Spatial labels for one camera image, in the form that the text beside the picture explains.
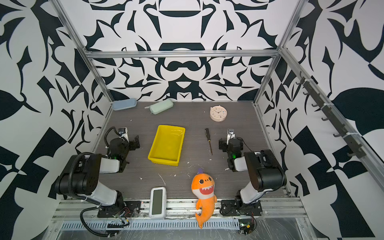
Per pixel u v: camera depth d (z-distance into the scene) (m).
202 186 0.74
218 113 1.11
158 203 0.73
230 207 0.74
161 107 1.16
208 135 1.00
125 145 0.74
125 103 1.17
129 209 0.73
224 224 0.71
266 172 0.46
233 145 0.73
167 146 0.95
